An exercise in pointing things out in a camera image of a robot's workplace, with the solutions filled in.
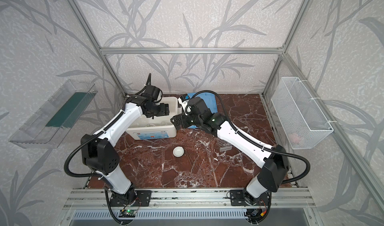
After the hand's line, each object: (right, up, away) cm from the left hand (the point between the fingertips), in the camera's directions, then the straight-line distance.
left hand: (165, 107), depth 87 cm
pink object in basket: (+67, -15, -14) cm, 70 cm away
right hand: (+10, -3, -12) cm, 16 cm away
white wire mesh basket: (+63, -6, -25) cm, 68 cm away
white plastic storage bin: (-7, -13, +7) cm, 16 cm away
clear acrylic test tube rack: (+35, -24, +3) cm, 43 cm away
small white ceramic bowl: (+7, -27, +2) cm, 28 cm away
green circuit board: (-15, -52, -15) cm, 56 cm away
